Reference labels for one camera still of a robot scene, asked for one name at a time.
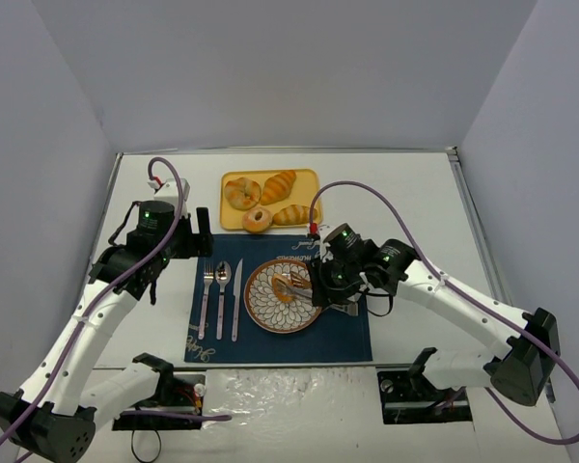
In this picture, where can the large striped croissant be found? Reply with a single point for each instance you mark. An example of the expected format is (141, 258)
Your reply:
(278, 187)

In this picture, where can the metal table edge rail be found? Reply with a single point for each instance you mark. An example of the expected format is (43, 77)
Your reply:
(475, 223)

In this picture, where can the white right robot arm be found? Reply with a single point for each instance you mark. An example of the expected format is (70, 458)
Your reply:
(518, 347)

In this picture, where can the knife with pink handle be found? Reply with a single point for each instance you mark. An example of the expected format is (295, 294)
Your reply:
(237, 299)

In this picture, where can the small striped croissant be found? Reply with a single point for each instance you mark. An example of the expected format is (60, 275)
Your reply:
(293, 214)

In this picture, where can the sugared orange donut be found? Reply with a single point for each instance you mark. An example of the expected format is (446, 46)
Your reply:
(257, 220)

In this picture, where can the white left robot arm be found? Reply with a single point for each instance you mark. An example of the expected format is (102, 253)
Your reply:
(53, 414)

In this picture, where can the yellow plastic tray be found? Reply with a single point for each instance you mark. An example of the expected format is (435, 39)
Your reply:
(303, 192)

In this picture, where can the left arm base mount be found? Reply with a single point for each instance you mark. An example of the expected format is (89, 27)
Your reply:
(182, 398)

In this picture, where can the dark blue cloth placemat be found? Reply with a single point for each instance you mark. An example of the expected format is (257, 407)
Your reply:
(334, 337)

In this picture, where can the round twisted bread roll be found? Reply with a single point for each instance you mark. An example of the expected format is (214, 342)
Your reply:
(242, 193)

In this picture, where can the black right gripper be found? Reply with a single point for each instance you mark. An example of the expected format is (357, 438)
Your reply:
(316, 287)

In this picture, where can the floral patterned ceramic plate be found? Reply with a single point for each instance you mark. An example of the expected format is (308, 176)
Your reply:
(264, 307)

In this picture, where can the spoon with pink handle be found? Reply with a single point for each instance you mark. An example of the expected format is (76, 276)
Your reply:
(223, 275)

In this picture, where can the fork with pink handle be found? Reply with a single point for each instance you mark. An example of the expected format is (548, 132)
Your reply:
(208, 279)

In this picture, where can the small orange bread bun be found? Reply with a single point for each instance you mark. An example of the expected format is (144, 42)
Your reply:
(282, 286)

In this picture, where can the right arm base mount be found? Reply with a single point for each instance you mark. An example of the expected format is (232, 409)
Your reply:
(403, 402)

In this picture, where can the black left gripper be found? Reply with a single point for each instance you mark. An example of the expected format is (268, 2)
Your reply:
(196, 236)

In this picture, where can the white ceramic mug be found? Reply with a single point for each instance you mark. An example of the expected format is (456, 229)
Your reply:
(348, 307)

